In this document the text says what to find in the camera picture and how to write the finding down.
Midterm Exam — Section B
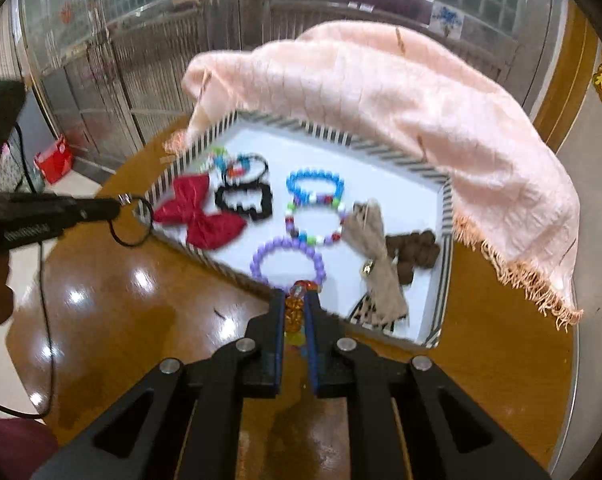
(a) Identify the amber bead bracelet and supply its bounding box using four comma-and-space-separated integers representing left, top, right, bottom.
283, 280, 323, 348

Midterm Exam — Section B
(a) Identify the purple bead bracelet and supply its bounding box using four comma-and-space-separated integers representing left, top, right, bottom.
249, 235, 327, 291

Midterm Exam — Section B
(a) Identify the black scrunchie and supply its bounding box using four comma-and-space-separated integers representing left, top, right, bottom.
214, 181, 273, 222

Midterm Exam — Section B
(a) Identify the black cord necklace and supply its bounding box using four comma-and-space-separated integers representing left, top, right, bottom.
106, 193, 156, 250

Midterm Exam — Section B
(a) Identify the multicolour bead bracelet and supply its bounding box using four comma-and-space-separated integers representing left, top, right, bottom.
283, 192, 348, 248

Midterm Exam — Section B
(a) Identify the blue bead bracelet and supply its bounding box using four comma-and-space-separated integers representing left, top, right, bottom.
285, 169, 347, 206

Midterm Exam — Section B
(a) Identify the pastel colourful bead bracelet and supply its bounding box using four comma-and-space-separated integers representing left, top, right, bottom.
205, 146, 271, 187

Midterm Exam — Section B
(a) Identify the maroon sleeve forearm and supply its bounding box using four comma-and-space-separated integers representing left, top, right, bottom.
0, 418, 59, 480

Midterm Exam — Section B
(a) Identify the red box on floor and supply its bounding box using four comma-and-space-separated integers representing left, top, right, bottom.
33, 136, 74, 184

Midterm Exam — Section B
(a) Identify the red bow hair clip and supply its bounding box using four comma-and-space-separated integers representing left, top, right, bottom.
153, 174, 247, 250

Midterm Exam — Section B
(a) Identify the striped white tray box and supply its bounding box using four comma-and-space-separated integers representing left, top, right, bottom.
133, 109, 455, 351

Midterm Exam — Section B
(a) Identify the dark brown scrunchie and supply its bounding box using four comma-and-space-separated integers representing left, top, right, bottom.
386, 230, 441, 286

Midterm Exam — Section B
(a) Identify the beige burlap bow clip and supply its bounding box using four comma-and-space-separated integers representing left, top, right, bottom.
341, 200, 408, 328

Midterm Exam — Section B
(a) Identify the round wooden table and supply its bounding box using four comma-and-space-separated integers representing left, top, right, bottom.
7, 110, 572, 479

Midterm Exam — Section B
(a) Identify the pink fringed scarf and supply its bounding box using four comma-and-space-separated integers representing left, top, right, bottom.
164, 21, 583, 326

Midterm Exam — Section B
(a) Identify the blue white door sticker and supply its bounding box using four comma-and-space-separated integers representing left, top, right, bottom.
428, 1, 465, 40

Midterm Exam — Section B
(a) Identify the black cable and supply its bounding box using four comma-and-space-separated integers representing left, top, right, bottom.
0, 121, 57, 420

